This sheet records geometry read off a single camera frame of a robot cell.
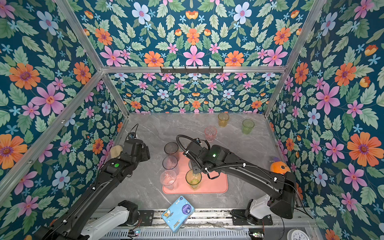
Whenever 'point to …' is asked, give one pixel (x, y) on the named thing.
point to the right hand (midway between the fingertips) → (197, 163)
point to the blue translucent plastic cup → (170, 162)
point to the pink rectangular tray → (183, 187)
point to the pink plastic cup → (210, 132)
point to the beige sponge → (116, 151)
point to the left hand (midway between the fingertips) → (143, 146)
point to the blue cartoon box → (178, 214)
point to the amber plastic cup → (223, 118)
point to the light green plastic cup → (247, 125)
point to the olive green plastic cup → (193, 179)
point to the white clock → (296, 234)
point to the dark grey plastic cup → (171, 148)
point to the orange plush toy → (279, 167)
